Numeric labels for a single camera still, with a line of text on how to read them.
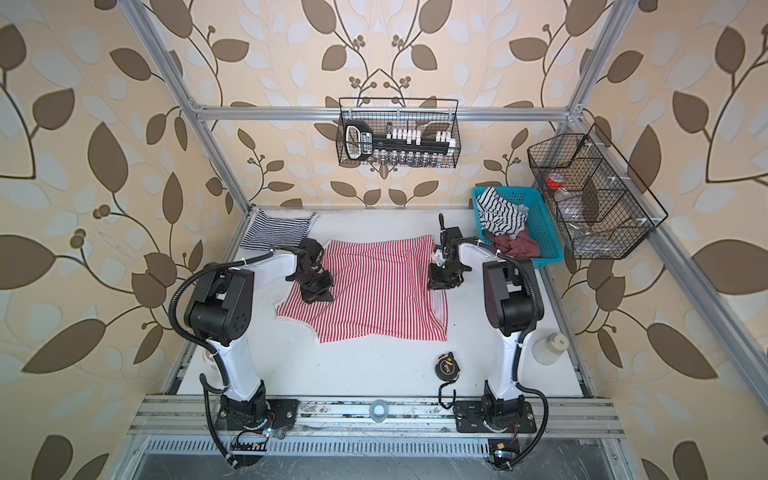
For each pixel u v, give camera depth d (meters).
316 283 0.85
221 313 0.51
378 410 0.75
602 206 0.73
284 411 0.75
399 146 0.83
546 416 0.69
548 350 0.77
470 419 0.73
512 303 0.54
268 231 1.12
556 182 0.81
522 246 1.01
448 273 0.85
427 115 0.91
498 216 1.11
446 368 0.79
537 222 1.09
